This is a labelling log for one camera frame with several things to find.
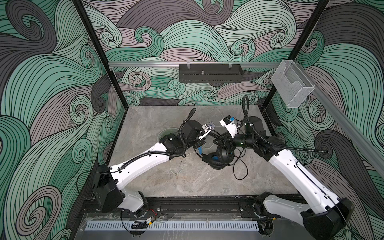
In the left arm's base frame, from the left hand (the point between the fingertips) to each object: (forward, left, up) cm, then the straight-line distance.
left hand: (202, 129), depth 74 cm
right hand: (-6, -7, 0) cm, 9 cm away
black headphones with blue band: (-14, -9, -1) cm, 17 cm away
